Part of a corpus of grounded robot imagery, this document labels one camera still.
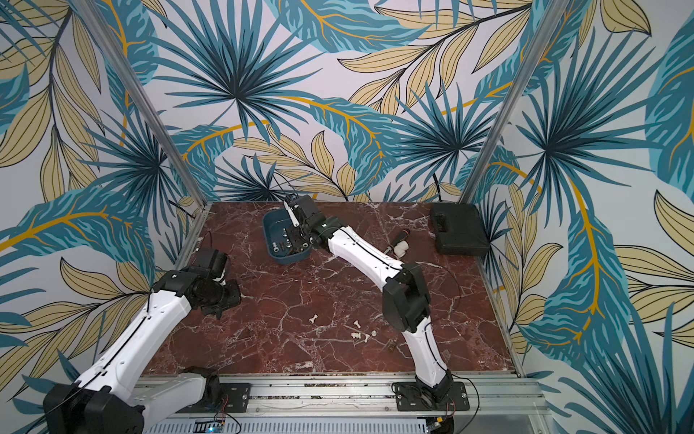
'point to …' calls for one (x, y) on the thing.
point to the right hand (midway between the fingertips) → (295, 228)
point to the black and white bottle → (400, 245)
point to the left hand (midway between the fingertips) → (235, 304)
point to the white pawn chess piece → (312, 320)
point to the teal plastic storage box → (284, 240)
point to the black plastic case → (459, 229)
